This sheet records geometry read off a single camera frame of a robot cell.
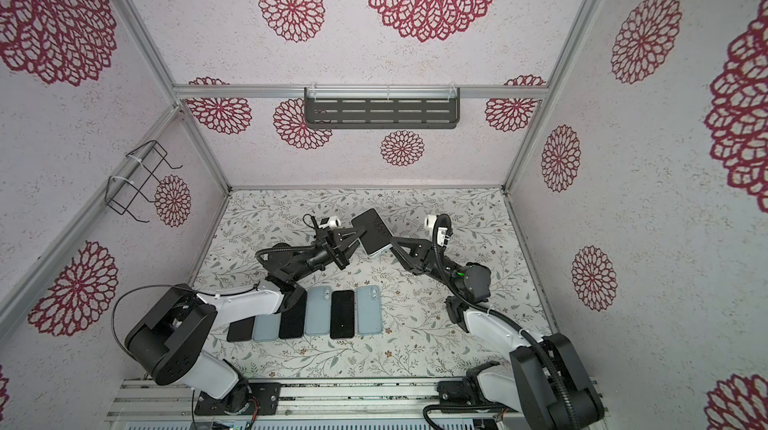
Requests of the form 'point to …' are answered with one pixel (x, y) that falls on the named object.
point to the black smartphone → (378, 235)
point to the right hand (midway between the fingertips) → (392, 246)
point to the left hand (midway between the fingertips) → (365, 232)
